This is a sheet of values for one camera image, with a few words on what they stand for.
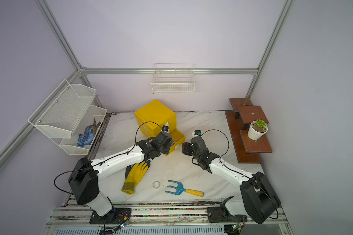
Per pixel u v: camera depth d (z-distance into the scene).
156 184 0.84
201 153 0.65
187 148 0.76
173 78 0.96
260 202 0.42
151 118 0.88
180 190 0.82
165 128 0.74
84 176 0.48
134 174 0.86
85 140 0.88
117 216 0.73
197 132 0.77
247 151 0.81
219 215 0.73
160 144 0.63
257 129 0.80
